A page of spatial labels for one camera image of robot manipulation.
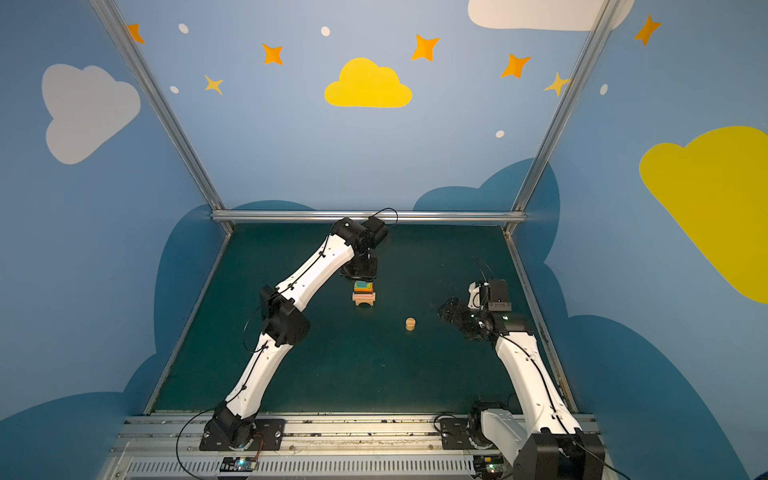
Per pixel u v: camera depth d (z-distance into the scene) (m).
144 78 0.79
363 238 0.67
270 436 0.74
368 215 1.60
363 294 0.95
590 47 0.75
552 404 0.43
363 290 0.93
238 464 0.70
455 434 0.75
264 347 0.63
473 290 0.77
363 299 0.96
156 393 0.85
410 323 0.93
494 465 0.71
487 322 0.58
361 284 0.92
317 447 0.74
